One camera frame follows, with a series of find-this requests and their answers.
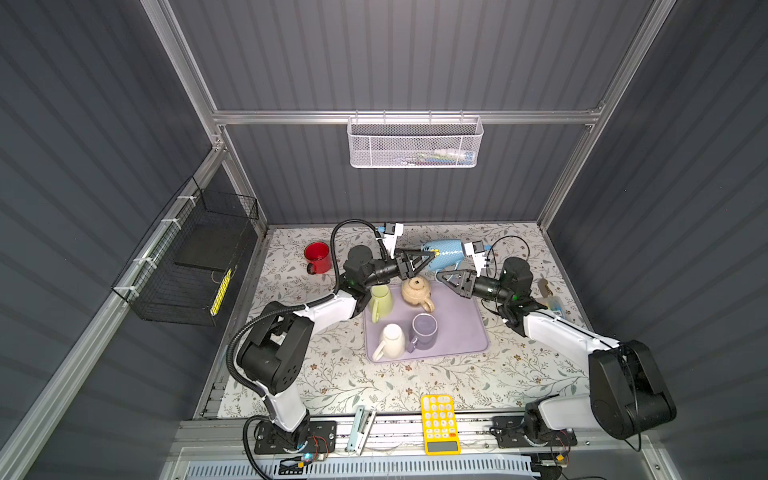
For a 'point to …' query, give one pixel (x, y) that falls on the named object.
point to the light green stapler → (361, 430)
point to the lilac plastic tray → (458, 313)
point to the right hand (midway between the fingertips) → (442, 280)
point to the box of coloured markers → (555, 303)
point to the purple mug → (424, 331)
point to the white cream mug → (393, 344)
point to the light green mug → (381, 302)
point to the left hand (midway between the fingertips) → (433, 255)
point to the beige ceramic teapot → (416, 292)
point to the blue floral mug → (448, 253)
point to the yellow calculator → (439, 425)
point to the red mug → (319, 257)
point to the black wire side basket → (179, 274)
